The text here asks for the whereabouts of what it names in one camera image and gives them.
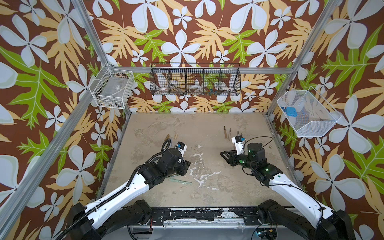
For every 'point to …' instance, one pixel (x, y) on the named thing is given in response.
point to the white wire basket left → (112, 87)
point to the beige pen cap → (176, 136)
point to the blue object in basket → (290, 111)
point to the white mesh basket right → (309, 114)
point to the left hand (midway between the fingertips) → (186, 160)
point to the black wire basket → (195, 79)
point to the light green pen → (183, 182)
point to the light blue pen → (238, 133)
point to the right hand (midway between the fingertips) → (221, 153)
